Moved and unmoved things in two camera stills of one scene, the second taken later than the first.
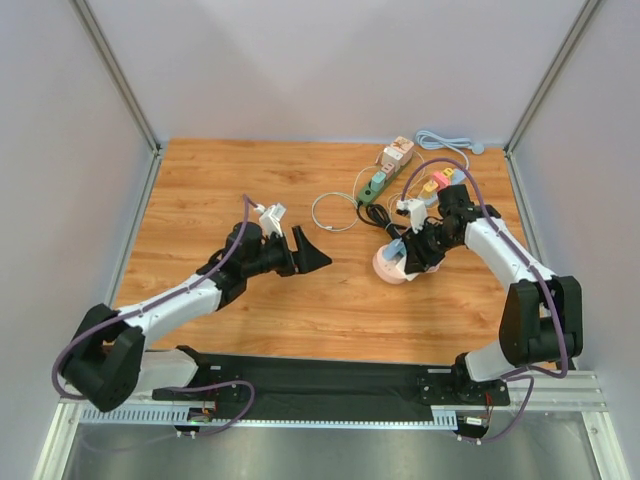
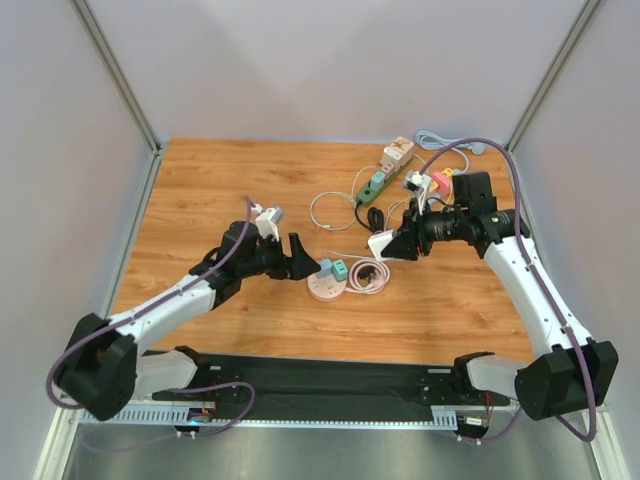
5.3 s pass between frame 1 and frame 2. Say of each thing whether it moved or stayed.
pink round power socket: moved
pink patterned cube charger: stayed
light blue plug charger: moved
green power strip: stayed
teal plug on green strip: stayed
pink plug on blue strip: stayed
